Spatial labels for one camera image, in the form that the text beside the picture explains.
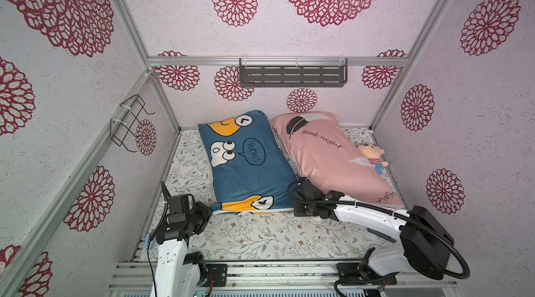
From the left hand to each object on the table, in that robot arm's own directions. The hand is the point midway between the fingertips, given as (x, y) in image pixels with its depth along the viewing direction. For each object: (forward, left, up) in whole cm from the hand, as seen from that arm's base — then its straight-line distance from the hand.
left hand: (214, 209), depth 83 cm
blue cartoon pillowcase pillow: (+18, -14, +1) cm, 23 cm away
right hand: (+2, -32, -2) cm, 32 cm away
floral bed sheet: (-8, -24, -7) cm, 26 cm away
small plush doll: (+28, -72, -1) cm, 78 cm away
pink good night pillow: (+23, -46, +6) cm, 52 cm away
